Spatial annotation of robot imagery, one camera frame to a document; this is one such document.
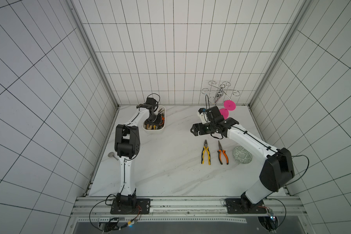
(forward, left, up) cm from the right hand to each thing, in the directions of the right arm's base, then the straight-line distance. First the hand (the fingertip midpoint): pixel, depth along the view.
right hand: (191, 129), depth 85 cm
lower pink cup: (+13, -21, +2) cm, 25 cm away
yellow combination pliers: (-3, -10, -16) cm, 19 cm away
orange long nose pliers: (-7, -19, -17) cm, 27 cm away
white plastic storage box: (+27, +24, -12) cm, 38 cm away
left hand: (+10, +23, -10) cm, 27 cm away
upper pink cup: (+12, -22, +10) cm, 27 cm away
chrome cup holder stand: (+21, -16, +13) cm, 29 cm away
